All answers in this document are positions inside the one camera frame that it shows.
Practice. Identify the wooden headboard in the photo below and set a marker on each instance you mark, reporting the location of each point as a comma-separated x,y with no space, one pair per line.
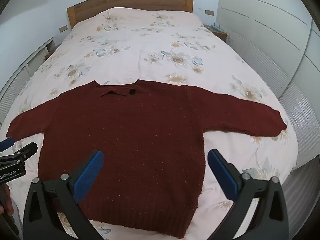
125,1

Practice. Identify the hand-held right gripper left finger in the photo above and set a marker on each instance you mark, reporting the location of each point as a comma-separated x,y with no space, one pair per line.
91,175

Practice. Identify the wooden nightstand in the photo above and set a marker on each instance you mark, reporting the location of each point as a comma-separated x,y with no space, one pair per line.
221,33

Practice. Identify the white wardrobe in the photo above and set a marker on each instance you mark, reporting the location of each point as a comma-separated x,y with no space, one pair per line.
270,17

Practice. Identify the white shelf cabinet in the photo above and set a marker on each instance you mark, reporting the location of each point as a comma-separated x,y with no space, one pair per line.
15,80

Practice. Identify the dark red knitted sweater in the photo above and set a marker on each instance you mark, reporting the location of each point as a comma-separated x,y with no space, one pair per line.
130,135

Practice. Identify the person's left hand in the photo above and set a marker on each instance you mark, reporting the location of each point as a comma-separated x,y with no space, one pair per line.
5,201

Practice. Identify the floral pink quilt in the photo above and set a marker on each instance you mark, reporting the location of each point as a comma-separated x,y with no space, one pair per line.
140,42

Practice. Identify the wall socket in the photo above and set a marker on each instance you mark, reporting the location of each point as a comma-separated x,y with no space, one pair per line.
63,28
209,12

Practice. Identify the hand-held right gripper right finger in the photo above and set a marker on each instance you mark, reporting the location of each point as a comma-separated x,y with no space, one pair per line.
222,175

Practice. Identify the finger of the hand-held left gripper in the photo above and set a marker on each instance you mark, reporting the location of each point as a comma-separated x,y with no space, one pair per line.
26,150
6,143

